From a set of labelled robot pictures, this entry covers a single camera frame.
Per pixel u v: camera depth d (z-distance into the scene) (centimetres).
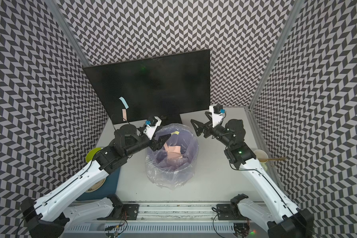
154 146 60
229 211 69
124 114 85
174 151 82
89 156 89
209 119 69
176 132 68
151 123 54
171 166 71
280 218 38
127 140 50
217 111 55
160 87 99
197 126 60
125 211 72
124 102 79
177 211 76
